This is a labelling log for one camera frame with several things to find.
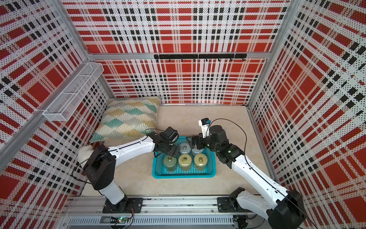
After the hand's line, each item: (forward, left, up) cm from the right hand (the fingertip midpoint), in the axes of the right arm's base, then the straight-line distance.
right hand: (195, 136), depth 75 cm
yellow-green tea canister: (-8, +6, -13) cm, 16 cm away
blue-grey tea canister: (0, +6, -13) cm, 15 cm away
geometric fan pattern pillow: (+19, +44, -6) cm, 49 cm away
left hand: (+1, +14, -16) cm, 22 cm away
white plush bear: (-8, +58, -2) cm, 58 cm away
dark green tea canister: (-9, +14, -13) cm, 22 cm away
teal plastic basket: (-13, +21, -19) cm, 31 cm away
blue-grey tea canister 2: (-2, 0, -15) cm, 15 cm away
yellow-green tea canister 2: (-8, -3, -13) cm, 16 cm away
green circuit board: (-35, +37, -20) cm, 55 cm away
